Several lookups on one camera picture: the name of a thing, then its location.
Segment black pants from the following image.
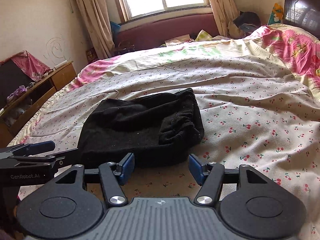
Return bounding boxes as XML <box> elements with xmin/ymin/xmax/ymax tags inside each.
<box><xmin>78</xmin><ymin>88</ymin><xmax>204</xmax><ymax>168</ymax></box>

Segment wooden side cabinet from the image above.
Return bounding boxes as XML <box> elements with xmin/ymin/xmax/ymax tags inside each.
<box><xmin>1</xmin><ymin>61</ymin><xmax>76</xmax><ymax>147</ymax></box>

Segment pink floral cloth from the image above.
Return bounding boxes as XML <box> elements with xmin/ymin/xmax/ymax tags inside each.
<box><xmin>1</xmin><ymin>50</ymin><xmax>52</xmax><ymax>82</ymax></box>

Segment cherry print bed quilt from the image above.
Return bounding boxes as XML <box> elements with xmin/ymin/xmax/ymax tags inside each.
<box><xmin>11</xmin><ymin>24</ymin><xmax>319</xmax><ymax>239</ymax></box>

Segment maroon padded bench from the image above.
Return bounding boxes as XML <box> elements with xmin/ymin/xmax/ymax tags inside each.
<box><xmin>114</xmin><ymin>13</ymin><xmax>219</xmax><ymax>55</ymax></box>

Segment dark clothes pile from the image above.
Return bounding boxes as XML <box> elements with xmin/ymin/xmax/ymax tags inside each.
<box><xmin>228</xmin><ymin>11</ymin><xmax>261</xmax><ymax>39</ymax></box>

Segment right beige curtain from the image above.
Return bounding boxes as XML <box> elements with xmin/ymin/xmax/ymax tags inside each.
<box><xmin>209</xmin><ymin>0</ymin><xmax>240</xmax><ymax>36</ymax></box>

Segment beige curtain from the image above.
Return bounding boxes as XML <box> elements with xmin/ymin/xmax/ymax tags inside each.
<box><xmin>209</xmin><ymin>0</ymin><xmax>240</xmax><ymax>36</ymax></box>
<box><xmin>76</xmin><ymin>0</ymin><xmax>114</xmax><ymax>59</ymax></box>

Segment left beige curtain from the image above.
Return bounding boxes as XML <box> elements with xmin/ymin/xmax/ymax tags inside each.
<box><xmin>76</xmin><ymin>0</ymin><xmax>114</xmax><ymax>59</ymax></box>

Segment colourful bag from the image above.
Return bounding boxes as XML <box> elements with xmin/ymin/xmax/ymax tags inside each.
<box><xmin>268</xmin><ymin>3</ymin><xmax>284</xmax><ymax>25</ymax></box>

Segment dark wooden headboard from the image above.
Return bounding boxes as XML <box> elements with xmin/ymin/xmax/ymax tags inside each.
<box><xmin>283</xmin><ymin>0</ymin><xmax>320</xmax><ymax>38</ymax></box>

